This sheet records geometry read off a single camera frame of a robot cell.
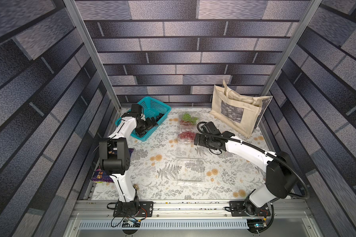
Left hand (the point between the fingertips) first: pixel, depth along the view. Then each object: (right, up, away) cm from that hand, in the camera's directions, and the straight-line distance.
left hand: (153, 125), depth 94 cm
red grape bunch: (+21, +1, +12) cm, 24 cm away
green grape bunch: (+22, +6, +12) cm, 26 cm away
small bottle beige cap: (-6, -33, -16) cm, 37 cm away
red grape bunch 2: (+22, -7, +5) cm, 24 cm away
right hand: (+29, -9, -6) cm, 31 cm away
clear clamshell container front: (+29, +9, +22) cm, 37 cm away
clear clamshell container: (+21, -11, 0) cm, 24 cm away
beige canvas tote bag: (+59, +8, -1) cm, 59 cm away
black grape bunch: (+2, +7, +14) cm, 15 cm away
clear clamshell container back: (+23, -26, -7) cm, 36 cm away
